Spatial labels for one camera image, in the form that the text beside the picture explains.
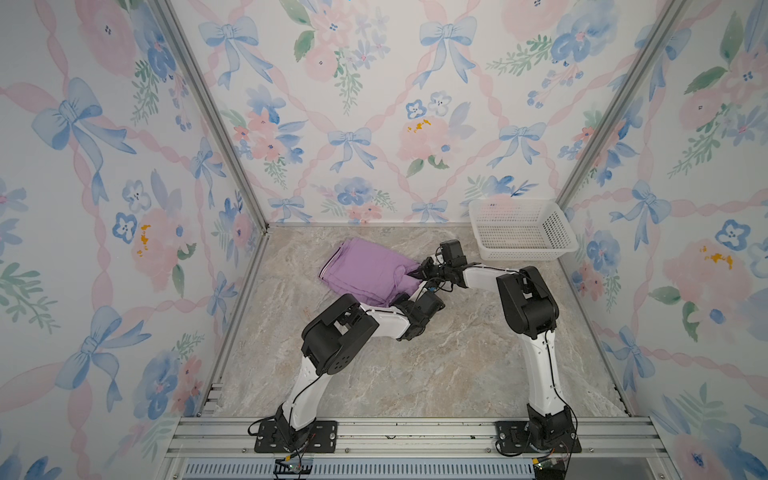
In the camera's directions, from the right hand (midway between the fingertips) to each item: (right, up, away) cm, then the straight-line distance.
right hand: (408, 272), depth 103 cm
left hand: (-2, -8, -5) cm, 9 cm away
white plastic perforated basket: (+45, +16, +14) cm, 50 cm away
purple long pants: (-14, -1, 0) cm, 14 cm away
